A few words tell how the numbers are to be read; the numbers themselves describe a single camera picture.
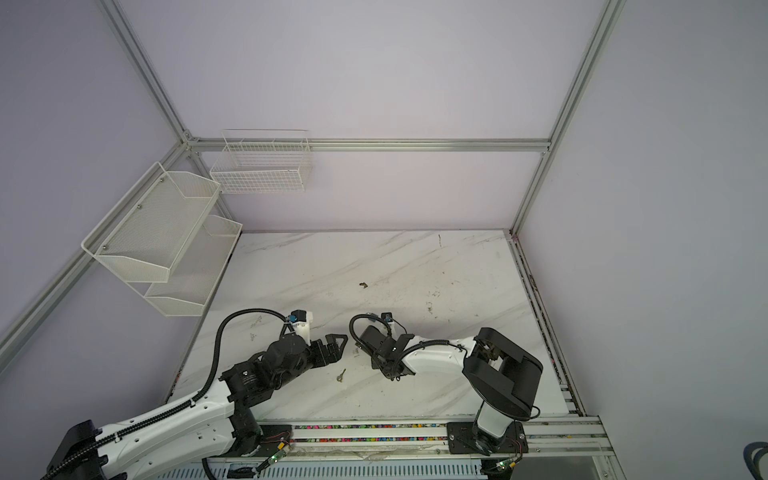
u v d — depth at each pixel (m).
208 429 0.60
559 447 0.74
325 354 0.69
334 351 0.69
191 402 0.49
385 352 0.67
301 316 0.70
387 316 0.80
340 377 0.84
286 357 0.57
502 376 0.45
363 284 1.04
